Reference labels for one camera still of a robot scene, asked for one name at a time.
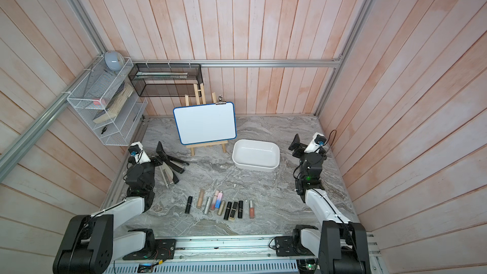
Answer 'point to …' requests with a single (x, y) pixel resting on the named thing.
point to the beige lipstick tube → (200, 198)
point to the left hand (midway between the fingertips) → (152, 146)
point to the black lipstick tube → (240, 209)
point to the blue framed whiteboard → (205, 123)
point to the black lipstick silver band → (188, 205)
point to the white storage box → (256, 155)
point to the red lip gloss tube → (252, 212)
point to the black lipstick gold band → (227, 211)
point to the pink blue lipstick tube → (219, 200)
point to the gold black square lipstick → (232, 215)
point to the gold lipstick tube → (221, 208)
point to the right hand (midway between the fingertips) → (305, 136)
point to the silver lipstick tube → (207, 205)
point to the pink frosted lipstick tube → (214, 202)
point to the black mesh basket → (165, 79)
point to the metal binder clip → (220, 101)
